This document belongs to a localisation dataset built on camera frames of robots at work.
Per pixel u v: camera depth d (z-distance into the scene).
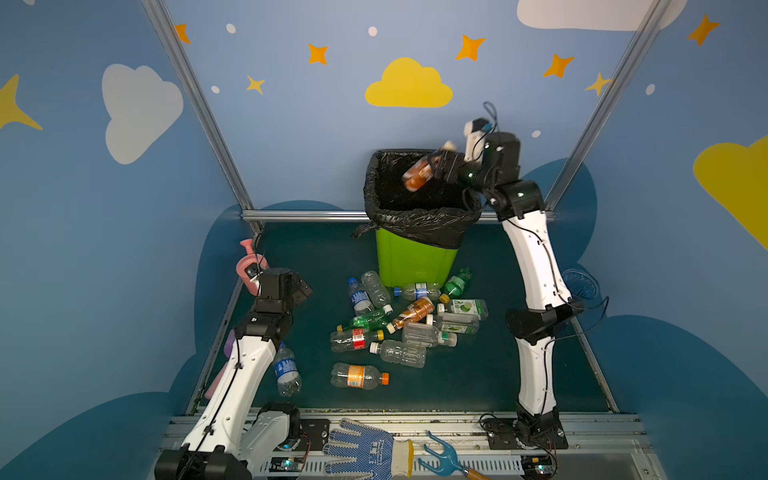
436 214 0.72
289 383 0.78
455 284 0.99
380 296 0.96
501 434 0.74
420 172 0.78
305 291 0.74
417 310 0.93
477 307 0.95
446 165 0.65
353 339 0.86
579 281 0.81
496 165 0.55
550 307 0.52
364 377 0.84
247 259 0.96
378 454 0.72
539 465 0.71
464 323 0.90
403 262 0.93
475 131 0.64
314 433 0.75
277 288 0.58
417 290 0.97
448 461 0.71
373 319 0.88
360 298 0.94
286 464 0.71
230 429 0.40
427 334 0.92
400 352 0.88
